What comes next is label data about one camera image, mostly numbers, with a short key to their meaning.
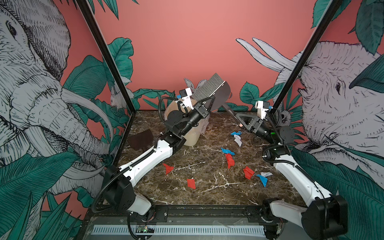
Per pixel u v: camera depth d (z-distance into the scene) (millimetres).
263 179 856
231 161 927
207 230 701
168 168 904
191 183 842
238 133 1054
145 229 700
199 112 557
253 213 742
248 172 881
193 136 898
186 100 582
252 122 563
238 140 1022
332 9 697
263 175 874
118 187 401
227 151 980
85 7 696
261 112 594
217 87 605
